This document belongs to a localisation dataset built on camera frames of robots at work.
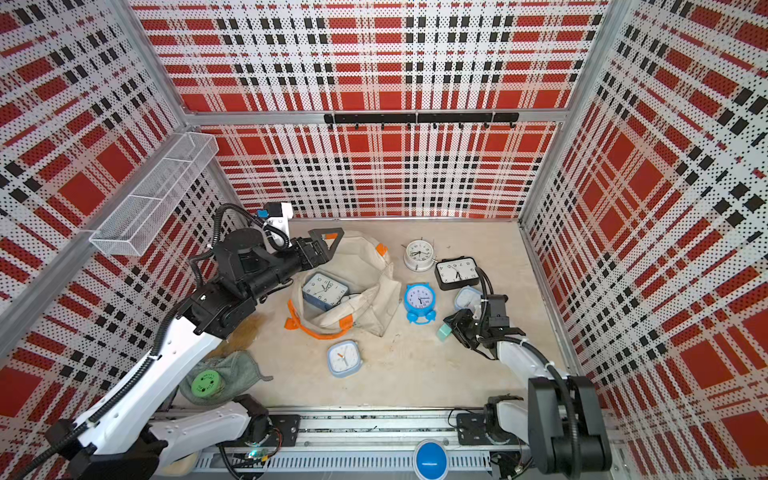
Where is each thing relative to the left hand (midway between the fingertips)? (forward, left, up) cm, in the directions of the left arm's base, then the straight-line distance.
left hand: (337, 236), depth 64 cm
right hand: (-4, -28, -35) cm, 45 cm away
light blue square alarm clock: (-14, +3, -37) cm, 40 cm away
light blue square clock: (+6, -35, -37) cm, 52 cm away
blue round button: (-37, -21, -39) cm, 58 cm away
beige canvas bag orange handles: (+11, +3, -39) cm, 41 cm away
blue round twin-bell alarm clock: (+5, -20, -38) cm, 43 cm away
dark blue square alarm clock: (+8, +12, -36) cm, 39 cm away
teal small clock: (-7, -26, -35) cm, 44 cm away
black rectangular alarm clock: (+15, -33, -37) cm, 52 cm away
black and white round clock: (+22, -20, -35) cm, 46 cm away
